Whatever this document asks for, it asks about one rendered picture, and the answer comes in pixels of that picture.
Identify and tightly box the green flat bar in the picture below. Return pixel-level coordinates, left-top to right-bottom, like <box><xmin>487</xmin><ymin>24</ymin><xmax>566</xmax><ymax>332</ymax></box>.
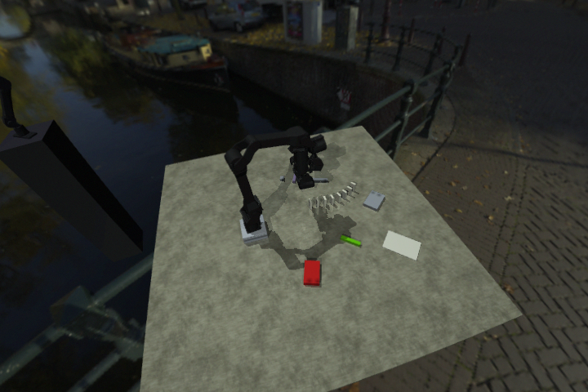
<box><xmin>341</xmin><ymin>235</ymin><xmax>361</xmax><ymax>247</ymax></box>

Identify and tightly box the red rectangular block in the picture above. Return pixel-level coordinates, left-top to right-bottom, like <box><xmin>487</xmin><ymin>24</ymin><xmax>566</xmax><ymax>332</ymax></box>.
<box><xmin>304</xmin><ymin>261</ymin><xmax>320</xmax><ymax>286</ymax></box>

